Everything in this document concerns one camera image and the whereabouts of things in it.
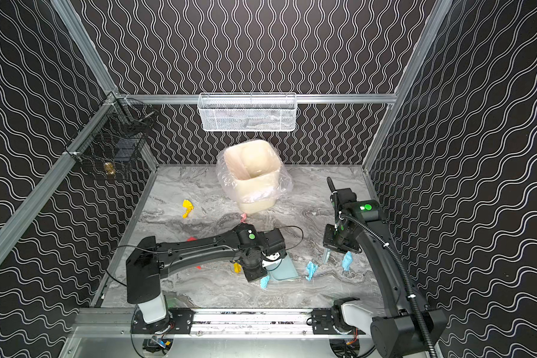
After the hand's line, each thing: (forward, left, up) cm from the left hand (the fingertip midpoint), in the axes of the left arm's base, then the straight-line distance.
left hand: (261, 277), depth 74 cm
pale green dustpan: (0, -6, +8) cm, 10 cm away
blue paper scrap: (+12, -32, -11) cm, 36 cm away
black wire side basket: (+45, +64, +18) cm, 80 cm away
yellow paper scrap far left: (+34, +37, -7) cm, 51 cm away
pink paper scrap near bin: (+28, +10, -8) cm, 31 cm away
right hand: (+8, -23, +7) cm, 26 cm away
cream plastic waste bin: (+47, +6, +5) cm, 48 cm away
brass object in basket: (+31, +57, +20) cm, 68 cm away
